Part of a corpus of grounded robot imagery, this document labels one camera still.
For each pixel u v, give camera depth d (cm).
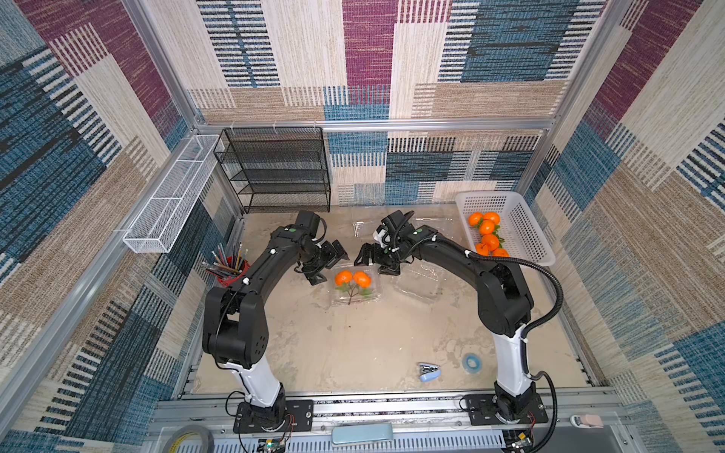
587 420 69
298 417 73
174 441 69
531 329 54
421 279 100
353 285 92
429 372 79
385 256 81
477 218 109
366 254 83
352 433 71
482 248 101
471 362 82
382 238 85
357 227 102
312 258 74
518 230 108
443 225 102
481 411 73
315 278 81
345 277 91
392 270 83
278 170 111
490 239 104
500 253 102
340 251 81
